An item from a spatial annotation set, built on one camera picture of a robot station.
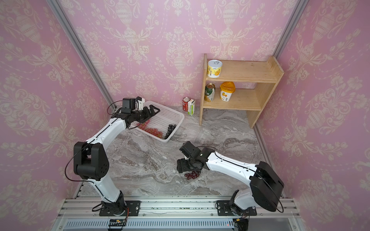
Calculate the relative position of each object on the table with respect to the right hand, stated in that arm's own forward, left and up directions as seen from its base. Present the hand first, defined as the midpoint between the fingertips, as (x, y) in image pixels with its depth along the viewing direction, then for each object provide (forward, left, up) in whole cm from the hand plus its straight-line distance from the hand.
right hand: (182, 167), depth 80 cm
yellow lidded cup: (+40, -29, +22) cm, 54 cm away
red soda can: (+51, -3, +1) cm, 51 cm away
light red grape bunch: (+28, +20, -3) cm, 35 cm away
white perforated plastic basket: (+41, +15, -7) cm, 45 cm away
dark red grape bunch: (-3, -6, -6) cm, 8 cm away
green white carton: (+46, -8, +2) cm, 47 cm away
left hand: (+31, +15, +13) cm, 37 cm away
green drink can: (+37, -18, +22) cm, 47 cm away
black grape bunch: (+30, +8, -3) cm, 31 cm away
